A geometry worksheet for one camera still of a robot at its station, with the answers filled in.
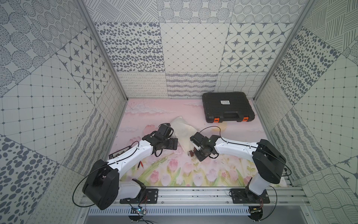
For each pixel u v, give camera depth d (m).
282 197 0.75
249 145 0.50
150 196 0.73
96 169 0.41
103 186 0.40
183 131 0.94
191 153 0.86
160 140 0.65
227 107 1.10
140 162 0.86
